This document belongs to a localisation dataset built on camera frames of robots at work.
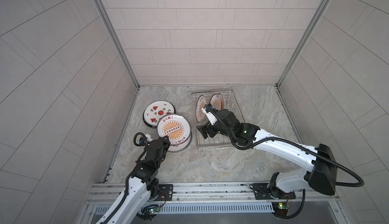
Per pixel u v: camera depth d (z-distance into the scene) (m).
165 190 0.72
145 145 0.64
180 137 0.82
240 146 0.53
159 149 0.60
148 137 0.72
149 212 0.64
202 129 0.63
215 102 0.96
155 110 0.99
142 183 0.53
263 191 0.71
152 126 0.91
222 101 0.87
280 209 0.68
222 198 0.71
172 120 0.87
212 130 0.64
